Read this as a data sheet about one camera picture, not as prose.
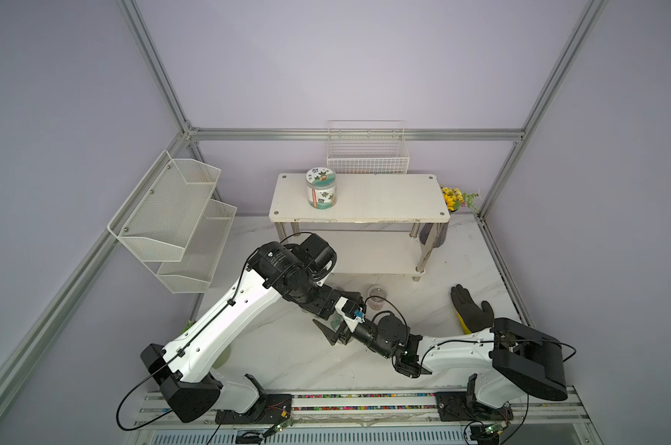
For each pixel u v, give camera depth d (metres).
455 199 0.91
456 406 0.73
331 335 0.64
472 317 0.90
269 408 0.73
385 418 0.73
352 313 0.58
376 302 0.88
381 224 1.18
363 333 0.64
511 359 0.43
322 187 0.69
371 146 1.04
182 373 0.38
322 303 0.58
